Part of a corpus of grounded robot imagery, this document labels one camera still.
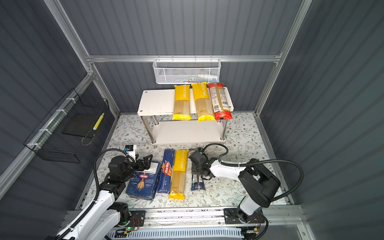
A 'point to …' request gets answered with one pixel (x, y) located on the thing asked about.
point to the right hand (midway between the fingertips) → (196, 169)
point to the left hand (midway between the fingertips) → (144, 155)
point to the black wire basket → (57, 138)
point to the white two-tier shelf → (156, 109)
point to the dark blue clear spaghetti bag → (194, 182)
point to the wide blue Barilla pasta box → (142, 185)
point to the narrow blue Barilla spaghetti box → (166, 171)
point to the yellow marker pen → (98, 121)
